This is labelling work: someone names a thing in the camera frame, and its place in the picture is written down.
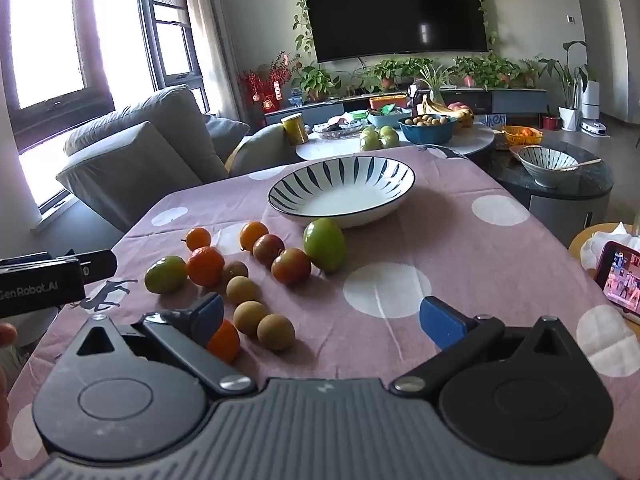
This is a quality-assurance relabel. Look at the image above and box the dark round side table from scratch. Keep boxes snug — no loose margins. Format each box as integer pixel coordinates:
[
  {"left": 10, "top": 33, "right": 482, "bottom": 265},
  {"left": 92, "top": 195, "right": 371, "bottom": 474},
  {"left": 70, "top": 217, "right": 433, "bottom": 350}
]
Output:
[{"left": 470, "top": 132, "right": 615, "bottom": 233}]

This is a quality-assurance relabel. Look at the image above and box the grey sofa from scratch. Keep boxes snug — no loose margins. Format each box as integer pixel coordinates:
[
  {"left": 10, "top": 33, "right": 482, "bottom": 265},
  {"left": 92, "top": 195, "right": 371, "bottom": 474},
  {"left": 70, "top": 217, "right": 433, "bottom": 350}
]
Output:
[{"left": 55, "top": 84, "right": 301, "bottom": 233}]

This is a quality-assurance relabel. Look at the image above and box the spider plant in vase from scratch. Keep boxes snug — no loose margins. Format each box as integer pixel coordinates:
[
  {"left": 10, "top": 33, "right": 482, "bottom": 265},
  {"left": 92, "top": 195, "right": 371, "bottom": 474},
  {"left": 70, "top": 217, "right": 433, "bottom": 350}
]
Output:
[{"left": 412, "top": 62, "right": 458, "bottom": 106}]

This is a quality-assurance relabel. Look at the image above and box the grey cushion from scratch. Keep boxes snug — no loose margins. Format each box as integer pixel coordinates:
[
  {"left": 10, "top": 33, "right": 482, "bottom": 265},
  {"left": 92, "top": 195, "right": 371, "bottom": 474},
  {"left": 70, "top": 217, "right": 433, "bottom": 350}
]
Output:
[{"left": 202, "top": 114, "right": 251, "bottom": 161}]

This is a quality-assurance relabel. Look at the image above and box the narrow dark framed window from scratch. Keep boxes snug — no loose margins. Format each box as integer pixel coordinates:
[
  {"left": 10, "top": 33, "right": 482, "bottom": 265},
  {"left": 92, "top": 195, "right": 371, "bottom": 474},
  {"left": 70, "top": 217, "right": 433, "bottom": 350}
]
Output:
[{"left": 135, "top": 0, "right": 211, "bottom": 111}]

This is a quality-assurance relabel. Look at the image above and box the large green jujube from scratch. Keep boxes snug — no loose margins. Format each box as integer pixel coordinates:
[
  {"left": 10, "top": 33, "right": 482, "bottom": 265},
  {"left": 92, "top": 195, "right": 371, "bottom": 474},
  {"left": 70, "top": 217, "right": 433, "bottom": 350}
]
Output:
[{"left": 303, "top": 217, "right": 347, "bottom": 273}]

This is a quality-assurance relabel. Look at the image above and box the blue bowl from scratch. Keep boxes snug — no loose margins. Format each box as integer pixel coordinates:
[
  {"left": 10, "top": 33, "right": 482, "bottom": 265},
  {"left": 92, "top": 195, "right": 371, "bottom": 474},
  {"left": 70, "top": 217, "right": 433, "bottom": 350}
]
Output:
[{"left": 398, "top": 115, "right": 458, "bottom": 145}]

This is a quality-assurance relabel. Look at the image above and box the green apple front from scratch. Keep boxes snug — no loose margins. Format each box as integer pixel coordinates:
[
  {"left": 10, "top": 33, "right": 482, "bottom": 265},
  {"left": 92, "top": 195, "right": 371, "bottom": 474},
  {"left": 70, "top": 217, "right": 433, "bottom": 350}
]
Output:
[{"left": 144, "top": 255, "right": 188, "bottom": 295}]

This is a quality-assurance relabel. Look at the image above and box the white air purifier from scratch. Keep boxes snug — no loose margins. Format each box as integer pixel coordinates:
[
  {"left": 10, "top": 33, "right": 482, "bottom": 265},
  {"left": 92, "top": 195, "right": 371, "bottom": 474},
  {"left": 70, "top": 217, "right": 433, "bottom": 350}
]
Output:
[{"left": 581, "top": 80, "right": 601, "bottom": 121}]

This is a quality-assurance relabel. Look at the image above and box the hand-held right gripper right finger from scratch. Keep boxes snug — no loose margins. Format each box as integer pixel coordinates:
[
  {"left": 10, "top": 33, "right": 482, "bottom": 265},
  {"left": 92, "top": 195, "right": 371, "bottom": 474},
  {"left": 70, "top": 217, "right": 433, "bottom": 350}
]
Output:
[{"left": 392, "top": 296, "right": 593, "bottom": 396}]

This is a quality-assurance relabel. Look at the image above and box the white round coffee table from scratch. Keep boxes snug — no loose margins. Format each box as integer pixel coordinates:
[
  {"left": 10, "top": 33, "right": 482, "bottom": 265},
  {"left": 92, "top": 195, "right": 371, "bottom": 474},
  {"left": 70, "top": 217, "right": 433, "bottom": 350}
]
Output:
[{"left": 295, "top": 120, "right": 497, "bottom": 162}]

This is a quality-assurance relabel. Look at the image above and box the bumpy orange mandarin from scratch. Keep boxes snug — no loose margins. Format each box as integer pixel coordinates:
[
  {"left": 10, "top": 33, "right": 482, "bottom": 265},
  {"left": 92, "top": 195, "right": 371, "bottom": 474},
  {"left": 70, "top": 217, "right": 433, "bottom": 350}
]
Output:
[{"left": 186, "top": 246, "right": 226, "bottom": 288}]

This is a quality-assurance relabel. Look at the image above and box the red tomato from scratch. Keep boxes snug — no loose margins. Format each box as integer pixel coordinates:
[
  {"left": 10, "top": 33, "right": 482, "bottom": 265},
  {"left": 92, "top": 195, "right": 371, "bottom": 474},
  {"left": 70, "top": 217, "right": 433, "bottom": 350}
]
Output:
[
  {"left": 271, "top": 247, "right": 313, "bottom": 286},
  {"left": 252, "top": 233, "right": 286, "bottom": 268}
]

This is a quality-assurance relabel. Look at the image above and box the glass plate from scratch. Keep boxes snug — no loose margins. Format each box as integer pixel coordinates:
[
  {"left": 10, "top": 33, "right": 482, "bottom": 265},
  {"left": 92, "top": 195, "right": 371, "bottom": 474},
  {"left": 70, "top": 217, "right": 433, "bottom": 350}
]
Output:
[{"left": 312, "top": 122, "right": 363, "bottom": 140}]

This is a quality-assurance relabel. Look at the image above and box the pile of longans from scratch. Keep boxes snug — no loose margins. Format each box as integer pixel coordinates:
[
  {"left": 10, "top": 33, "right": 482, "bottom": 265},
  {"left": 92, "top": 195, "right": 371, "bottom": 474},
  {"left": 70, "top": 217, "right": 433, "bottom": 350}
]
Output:
[{"left": 404, "top": 115, "right": 452, "bottom": 128}]

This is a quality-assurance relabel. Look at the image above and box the person's left hand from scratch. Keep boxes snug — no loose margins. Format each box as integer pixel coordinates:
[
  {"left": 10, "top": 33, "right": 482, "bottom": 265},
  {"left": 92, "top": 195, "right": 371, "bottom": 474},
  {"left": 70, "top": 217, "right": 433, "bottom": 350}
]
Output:
[{"left": 0, "top": 308, "right": 20, "bottom": 461}]

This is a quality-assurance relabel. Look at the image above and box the smartphone in red case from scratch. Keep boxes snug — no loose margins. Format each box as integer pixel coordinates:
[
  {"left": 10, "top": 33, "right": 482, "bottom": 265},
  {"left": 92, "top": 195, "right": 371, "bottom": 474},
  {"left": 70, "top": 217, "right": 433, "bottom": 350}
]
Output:
[{"left": 595, "top": 241, "right": 640, "bottom": 317}]

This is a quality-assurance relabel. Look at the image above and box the tall plant in white pot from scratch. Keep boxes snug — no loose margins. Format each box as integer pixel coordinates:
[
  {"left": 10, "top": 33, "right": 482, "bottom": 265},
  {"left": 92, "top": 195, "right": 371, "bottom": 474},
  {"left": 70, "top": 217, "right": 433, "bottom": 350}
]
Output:
[{"left": 539, "top": 40, "right": 590, "bottom": 132}]

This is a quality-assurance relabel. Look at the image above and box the bunch of bananas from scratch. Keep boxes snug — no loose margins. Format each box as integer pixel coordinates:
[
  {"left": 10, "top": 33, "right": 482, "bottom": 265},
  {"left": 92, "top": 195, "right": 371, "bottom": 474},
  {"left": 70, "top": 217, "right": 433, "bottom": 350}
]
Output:
[{"left": 421, "top": 94, "right": 473, "bottom": 121}]

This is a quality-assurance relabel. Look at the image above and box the red berry branch decoration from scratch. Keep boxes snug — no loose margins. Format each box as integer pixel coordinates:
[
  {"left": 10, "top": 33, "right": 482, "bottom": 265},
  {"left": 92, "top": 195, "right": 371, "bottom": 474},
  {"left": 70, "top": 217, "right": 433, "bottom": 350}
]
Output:
[{"left": 237, "top": 52, "right": 301, "bottom": 113}]

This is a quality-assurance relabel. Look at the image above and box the beige curtain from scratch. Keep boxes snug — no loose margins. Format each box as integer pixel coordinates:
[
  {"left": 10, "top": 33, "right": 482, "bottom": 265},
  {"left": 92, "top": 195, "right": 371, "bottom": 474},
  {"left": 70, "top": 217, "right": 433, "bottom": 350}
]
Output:
[{"left": 182, "top": 0, "right": 236, "bottom": 116}]

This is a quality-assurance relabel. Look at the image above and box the brown longan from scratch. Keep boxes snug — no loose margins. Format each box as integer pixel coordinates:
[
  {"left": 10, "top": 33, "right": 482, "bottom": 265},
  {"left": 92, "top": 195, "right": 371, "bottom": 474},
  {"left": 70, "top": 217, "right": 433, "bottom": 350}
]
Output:
[
  {"left": 257, "top": 313, "right": 296, "bottom": 352},
  {"left": 226, "top": 276, "right": 262, "bottom": 306},
  {"left": 233, "top": 301, "right": 271, "bottom": 337},
  {"left": 221, "top": 260, "right": 250, "bottom": 283}
]

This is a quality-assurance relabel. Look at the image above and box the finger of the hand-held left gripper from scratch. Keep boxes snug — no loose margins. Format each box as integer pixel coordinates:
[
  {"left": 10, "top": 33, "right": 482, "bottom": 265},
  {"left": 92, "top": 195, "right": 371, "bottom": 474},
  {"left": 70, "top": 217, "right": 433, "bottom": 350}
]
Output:
[{"left": 65, "top": 248, "right": 119, "bottom": 287}]

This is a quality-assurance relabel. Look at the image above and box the large dark framed window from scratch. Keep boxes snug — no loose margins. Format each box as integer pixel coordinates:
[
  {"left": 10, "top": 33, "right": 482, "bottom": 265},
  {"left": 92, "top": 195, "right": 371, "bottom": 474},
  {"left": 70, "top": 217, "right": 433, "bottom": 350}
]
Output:
[{"left": 0, "top": 0, "right": 118, "bottom": 211}]

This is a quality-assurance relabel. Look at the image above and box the grey pillow with yellow piping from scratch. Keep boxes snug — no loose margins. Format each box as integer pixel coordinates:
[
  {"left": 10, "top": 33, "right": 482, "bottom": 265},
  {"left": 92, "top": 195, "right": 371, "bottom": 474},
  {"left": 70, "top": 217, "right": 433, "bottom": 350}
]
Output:
[{"left": 225, "top": 124, "right": 301, "bottom": 178}]

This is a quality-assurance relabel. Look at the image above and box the orange plastic basket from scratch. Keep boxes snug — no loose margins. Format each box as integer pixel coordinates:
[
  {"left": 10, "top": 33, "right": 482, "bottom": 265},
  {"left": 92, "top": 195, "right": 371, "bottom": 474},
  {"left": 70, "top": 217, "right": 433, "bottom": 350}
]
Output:
[{"left": 502, "top": 125, "right": 544, "bottom": 147}]

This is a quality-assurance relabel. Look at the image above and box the pink polka dot tablecloth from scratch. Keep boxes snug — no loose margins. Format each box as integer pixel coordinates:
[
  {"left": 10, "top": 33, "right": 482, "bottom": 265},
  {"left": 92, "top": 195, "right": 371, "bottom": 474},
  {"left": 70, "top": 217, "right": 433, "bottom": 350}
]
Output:
[{"left": 0, "top": 142, "right": 640, "bottom": 480}]

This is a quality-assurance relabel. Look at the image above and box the green potted plant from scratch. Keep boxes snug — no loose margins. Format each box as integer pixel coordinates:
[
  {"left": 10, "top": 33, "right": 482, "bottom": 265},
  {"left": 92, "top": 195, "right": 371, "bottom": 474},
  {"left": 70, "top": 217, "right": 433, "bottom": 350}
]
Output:
[
  {"left": 372, "top": 59, "right": 406, "bottom": 92},
  {"left": 292, "top": 62, "right": 336, "bottom": 103},
  {"left": 450, "top": 56, "right": 488, "bottom": 88},
  {"left": 517, "top": 57, "right": 546, "bottom": 88},
  {"left": 402, "top": 57, "right": 433, "bottom": 81},
  {"left": 482, "top": 57, "right": 521, "bottom": 88}
]

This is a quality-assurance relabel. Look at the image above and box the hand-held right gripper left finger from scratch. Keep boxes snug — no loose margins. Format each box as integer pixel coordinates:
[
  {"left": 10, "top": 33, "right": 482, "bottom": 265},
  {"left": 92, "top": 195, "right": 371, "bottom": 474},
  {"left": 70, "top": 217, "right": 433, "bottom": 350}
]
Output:
[{"left": 57, "top": 292, "right": 258, "bottom": 396}]

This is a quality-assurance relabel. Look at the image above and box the black wall television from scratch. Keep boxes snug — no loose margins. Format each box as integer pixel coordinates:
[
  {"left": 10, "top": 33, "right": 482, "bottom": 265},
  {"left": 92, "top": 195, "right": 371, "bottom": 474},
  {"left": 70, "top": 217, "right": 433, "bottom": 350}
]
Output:
[{"left": 299, "top": 0, "right": 490, "bottom": 64}]

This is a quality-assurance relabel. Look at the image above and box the orange box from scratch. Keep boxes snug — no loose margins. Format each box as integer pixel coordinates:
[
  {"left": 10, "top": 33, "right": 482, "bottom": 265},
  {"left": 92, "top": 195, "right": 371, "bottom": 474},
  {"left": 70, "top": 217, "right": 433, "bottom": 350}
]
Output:
[{"left": 369, "top": 94, "right": 407, "bottom": 111}]

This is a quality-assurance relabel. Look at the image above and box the light blue tray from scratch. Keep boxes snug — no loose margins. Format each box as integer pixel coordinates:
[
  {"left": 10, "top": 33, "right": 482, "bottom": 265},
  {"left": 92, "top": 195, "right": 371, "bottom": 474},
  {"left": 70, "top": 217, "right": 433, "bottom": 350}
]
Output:
[{"left": 367, "top": 110, "right": 416, "bottom": 129}]

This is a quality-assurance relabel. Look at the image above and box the yellow tin can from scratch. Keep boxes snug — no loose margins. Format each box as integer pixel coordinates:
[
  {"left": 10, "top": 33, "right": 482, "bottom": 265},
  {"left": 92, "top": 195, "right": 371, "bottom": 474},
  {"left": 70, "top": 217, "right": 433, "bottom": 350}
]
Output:
[{"left": 281, "top": 112, "right": 310, "bottom": 146}]

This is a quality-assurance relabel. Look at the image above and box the grey television cabinet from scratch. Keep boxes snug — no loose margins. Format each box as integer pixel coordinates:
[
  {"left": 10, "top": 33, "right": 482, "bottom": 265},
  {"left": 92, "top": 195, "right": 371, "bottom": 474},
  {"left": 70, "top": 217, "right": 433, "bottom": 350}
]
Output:
[{"left": 264, "top": 87, "right": 548, "bottom": 128}]

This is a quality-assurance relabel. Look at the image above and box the white tissue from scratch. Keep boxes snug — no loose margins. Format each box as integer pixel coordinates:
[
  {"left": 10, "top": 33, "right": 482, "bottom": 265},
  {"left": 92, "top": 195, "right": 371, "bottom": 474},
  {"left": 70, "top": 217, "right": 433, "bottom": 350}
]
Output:
[{"left": 582, "top": 222, "right": 640, "bottom": 273}]

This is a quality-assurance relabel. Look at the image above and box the large striped ceramic bowl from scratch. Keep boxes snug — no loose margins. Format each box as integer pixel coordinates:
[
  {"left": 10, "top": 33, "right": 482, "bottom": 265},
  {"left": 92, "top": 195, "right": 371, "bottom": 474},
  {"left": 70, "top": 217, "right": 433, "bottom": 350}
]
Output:
[{"left": 267, "top": 156, "right": 416, "bottom": 229}]

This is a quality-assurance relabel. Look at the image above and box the small striped bowl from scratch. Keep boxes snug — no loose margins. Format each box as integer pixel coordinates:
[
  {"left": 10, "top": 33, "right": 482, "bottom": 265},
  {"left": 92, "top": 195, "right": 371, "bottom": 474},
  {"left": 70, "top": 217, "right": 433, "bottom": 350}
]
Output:
[{"left": 516, "top": 145, "right": 581, "bottom": 188}]

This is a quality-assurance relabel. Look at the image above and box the small orange with stem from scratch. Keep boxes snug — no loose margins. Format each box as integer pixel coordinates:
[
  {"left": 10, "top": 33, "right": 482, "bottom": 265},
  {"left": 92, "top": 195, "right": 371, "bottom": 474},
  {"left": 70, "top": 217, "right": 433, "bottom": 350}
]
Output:
[{"left": 181, "top": 226, "right": 213, "bottom": 253}]

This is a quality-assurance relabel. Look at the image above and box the yellow round stool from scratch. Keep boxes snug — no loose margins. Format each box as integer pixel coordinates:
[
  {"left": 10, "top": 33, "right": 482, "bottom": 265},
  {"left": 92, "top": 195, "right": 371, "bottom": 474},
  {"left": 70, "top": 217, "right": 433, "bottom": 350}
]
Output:
[{"left": 568, "top": 223, "right": 640, "bottom": 331}]

